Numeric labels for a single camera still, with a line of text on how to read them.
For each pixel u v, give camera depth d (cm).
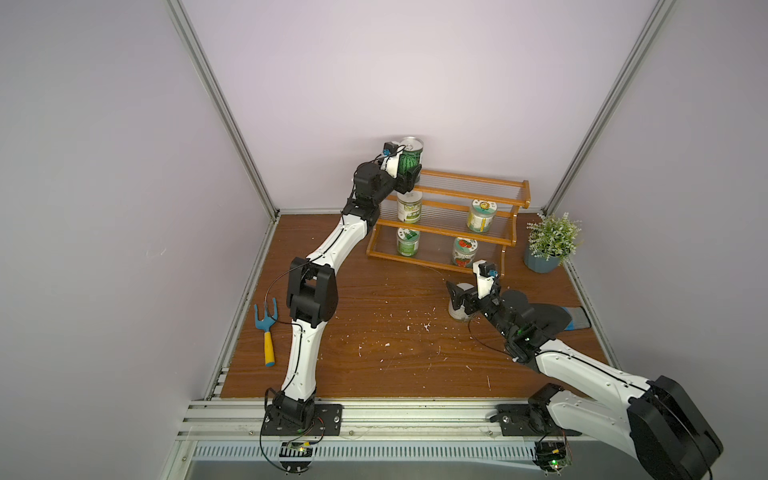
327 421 73
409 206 91
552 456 69
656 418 40
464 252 97
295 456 72
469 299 71
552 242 89
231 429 73
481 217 90
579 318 92
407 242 101
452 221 95
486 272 68
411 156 81
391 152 74
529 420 67
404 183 80
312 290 58
